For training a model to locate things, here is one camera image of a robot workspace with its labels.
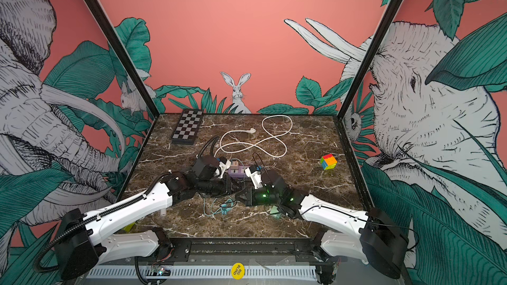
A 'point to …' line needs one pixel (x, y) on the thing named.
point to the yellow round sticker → (237, 270)
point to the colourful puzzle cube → (328, 161)
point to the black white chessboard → (185, 131)
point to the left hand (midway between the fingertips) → (243, 188)
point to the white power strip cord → (251, 146)
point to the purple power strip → (237, 173)
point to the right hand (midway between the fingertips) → (235, 196)
